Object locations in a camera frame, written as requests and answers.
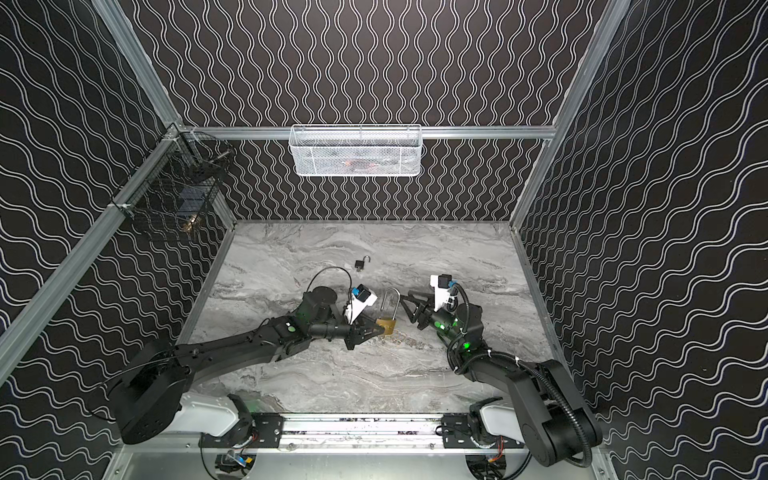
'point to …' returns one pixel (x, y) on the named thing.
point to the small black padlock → (359, 264)
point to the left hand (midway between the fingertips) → (390, 333)
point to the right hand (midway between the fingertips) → (406, 297)
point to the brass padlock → (389, 324)
